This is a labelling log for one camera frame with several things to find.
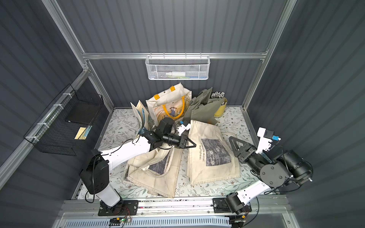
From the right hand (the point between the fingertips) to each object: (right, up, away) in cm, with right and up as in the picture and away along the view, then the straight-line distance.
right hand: (231, 144), depth 53 cm
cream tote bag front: (-33, -19, +25) cm, 46 cm away
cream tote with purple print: (-3, -12, +22) cm, 26 cm away
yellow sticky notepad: (-72, +2, +20) cm, 75 cm away
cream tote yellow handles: (-26, +21, +43) cm, 55 cm away
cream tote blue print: (-44, +12, +34) cm, 56 cm away
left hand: (-12, -5, +18) cm, 22 cm away
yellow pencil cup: (+10, +16, +55) cm, 58 cm away
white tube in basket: (-23, +40, +41) cm, 62 cm away
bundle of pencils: (+7, +28, +51) cm, 58 cm away
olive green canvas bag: (-8, +17, +33) cm, 38 cm away
